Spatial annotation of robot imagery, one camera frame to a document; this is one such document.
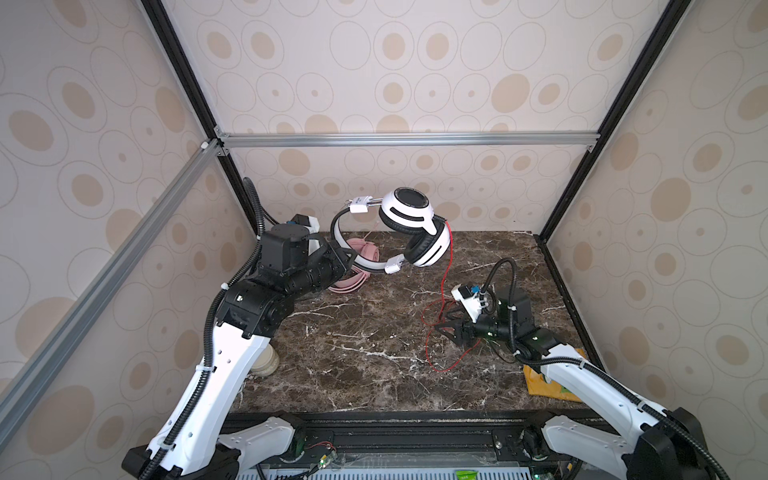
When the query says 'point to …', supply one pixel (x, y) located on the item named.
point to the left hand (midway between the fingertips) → (366, 250)
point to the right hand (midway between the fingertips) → (443, 319)
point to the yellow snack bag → (538, 386)
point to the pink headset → (366, 250)
